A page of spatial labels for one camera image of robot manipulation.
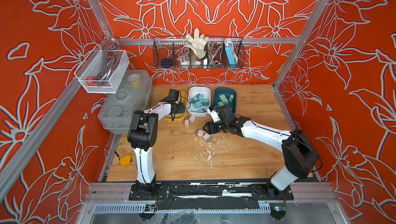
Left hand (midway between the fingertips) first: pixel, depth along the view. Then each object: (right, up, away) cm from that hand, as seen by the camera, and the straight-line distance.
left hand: (179, 107), depth 103 cm
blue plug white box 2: (+18, +3, +5) cm, 19 cm away
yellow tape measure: (-26, -28, -22) cm, 44 cm away
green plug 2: (+31, +7, +7) cm, 33 cm away
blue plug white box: (+12, +3, +1) cm, 12 cm away
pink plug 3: (+14, -15, -11) cm, 23 cm away
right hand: (+16, -11, -18) cm, 26 cm away
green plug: (+29, +2, +4) cm, 29 cm away
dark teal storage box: (+37, +9, +7) cm, 39 cm away
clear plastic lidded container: (-25, +9, -14) cm, 30 cm away
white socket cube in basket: (+5, +29, -11) cm, 31 cm away
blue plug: (+15, -2, -2) cm, 16 cm away
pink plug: (+9, -7, -5) cm, 13 cm away
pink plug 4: (+18, -17, -13) cm, 29 cm away
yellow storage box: (+1, -6, -9) cm, 11 cm away
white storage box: (+9, +10, +9) cm, 17 cm away
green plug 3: (+37, +6, +5) cm, 38 cm away
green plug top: (+33, +4, +5) cm, 33 cm away
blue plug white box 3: (+15, +7, +7) cm, 19 cm away
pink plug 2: (+6, -10, -8) cm, 14 cm away
